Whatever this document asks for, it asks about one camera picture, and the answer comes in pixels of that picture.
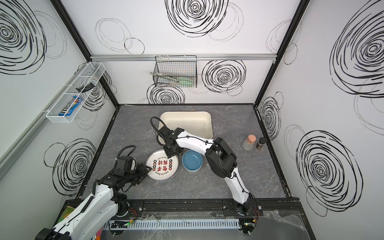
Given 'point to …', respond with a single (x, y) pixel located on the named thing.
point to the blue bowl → (192, 161)
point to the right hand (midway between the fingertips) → (168, 154)
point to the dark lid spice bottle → (261, 141)
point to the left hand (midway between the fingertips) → (152, 170)
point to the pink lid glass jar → (248, 144)
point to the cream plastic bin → (198, 122)
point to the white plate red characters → (163, 169)
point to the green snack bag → (68, 210)
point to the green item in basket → (188, 81)
